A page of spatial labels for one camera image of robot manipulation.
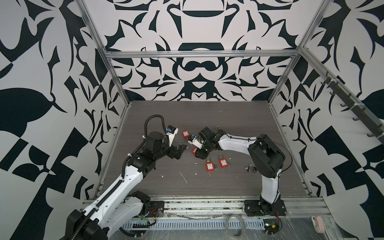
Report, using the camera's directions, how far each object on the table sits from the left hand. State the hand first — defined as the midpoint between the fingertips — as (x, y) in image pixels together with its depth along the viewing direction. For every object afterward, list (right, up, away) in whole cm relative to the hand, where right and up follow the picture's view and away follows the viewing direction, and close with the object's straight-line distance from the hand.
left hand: (178, 139), depth 77 cm
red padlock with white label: (+25, -15, +12) cm, 31 cm away
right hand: (+11, -10, +16) cm, 21 cm away
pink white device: (+64, -37, -9) cm, 74 cm away
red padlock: (+17, -17, +10) cm, 26 cm away
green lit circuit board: (+44, -40, -6) cm, 60 cm away
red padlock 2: (+3, 0, +23) cm, 24 cm away
